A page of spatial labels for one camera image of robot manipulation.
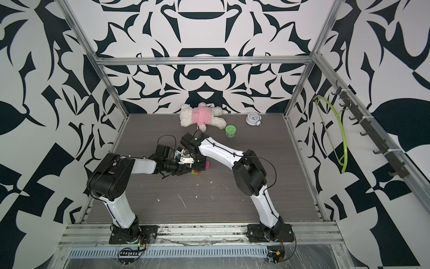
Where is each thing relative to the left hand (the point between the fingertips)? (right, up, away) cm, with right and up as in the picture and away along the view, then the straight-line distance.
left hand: (192, 167), depth 93 cm
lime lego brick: (+1, -3, -2) cm, 3 cm away
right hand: (+4, +4, -3) cm, 6 cm away
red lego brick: (+2, -2, -3) cm, 4 cm away
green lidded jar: (+22, +20, +12) cm, 32 cm away
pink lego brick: (+9, +3, -9) cm, 13 cm away
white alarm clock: (+38, +28, +21) cm, 52 cm away
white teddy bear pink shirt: (+4, +30, +15) cm, 33 cm away
